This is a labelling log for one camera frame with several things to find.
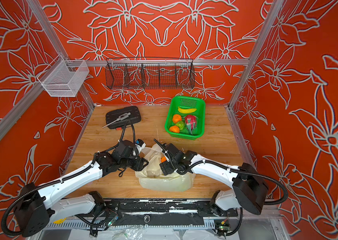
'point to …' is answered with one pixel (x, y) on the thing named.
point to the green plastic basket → (192, 102)
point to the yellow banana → (186, 110)
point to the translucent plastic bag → (152, 178)
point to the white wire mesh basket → (63, 78)
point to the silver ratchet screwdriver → (121, 117)
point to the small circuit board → (224, 228)
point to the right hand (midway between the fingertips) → (164, 164)
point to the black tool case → (112, 115)
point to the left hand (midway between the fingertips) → (145, 160)
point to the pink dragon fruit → (191, 122)
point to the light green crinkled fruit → (181, 124)
